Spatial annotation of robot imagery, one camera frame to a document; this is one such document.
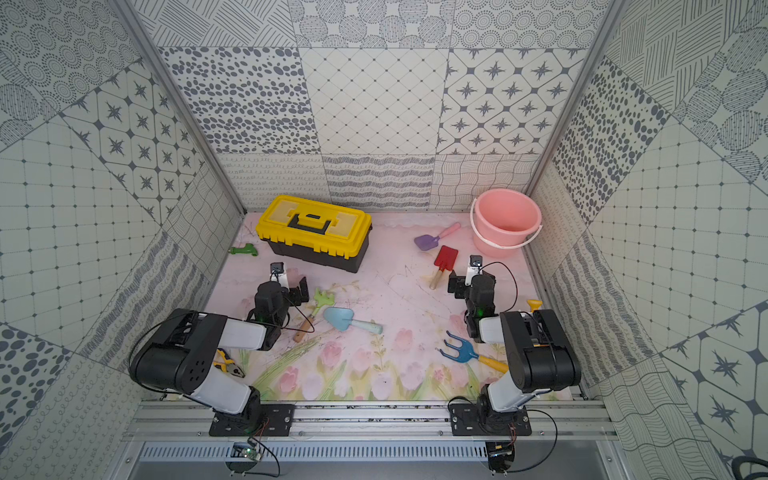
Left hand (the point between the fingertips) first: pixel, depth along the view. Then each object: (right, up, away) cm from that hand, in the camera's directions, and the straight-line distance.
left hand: (285, 276), depth 93 cm
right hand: (+59, 0, +2) cm, 59 cm away
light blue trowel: (+18, -13, -1) cm, 22 cm away
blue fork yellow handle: (+56, -21, -9) cm, 61 cm away
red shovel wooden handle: (+53, +4, +12) cm, 55 cm away
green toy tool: (-19, +8, +14) cm, 25 cm away
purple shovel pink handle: (+47, +10, +17) cm, 52 cm away
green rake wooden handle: (+11, -8, +2) cm, 14 cm away
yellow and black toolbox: (+14, +13, -2) cm, 20 cm away
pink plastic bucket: (+74, +18, +11) cm, 77 cm away
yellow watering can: (+75, -7, -10) cm, 76 cm away
